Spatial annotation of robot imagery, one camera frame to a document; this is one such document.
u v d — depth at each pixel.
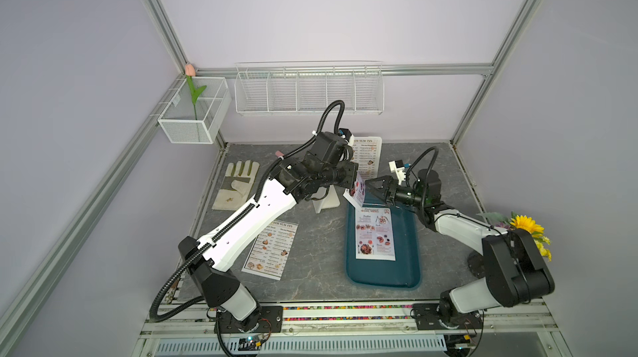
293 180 0.46
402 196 0.75
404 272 0.81
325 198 0.60
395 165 0.80
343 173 0.61
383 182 0.74
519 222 0.68
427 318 0.74
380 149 0.96
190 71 0.89
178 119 0.75
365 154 0.98
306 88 1.01
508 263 0.45
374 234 0.91
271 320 0.73
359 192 0.75
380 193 0.73
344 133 0.60
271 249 0.88
